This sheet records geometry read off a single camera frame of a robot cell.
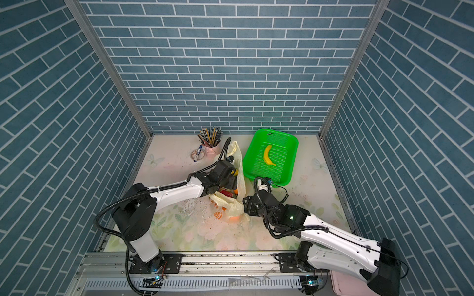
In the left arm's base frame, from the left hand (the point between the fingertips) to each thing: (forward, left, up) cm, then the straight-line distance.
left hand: (232, 177), depth 91 cm
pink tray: (-44, -43, -5) cm, 62 cm away
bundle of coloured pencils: (+26, +13, +3) cm, 29 cm away
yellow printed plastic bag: (-20, 0, +11) cm, 23 cm away
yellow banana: (+18, -19, -6) cm, 27 cm away
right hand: (-16, -6, +8) cm, 19 cm away
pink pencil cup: (+17, +12, -1) cm, 21 cm away
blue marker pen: (+20, +21, -6) cm, 30 cm away
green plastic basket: (+21, -23, -8) cm, 32 cm away
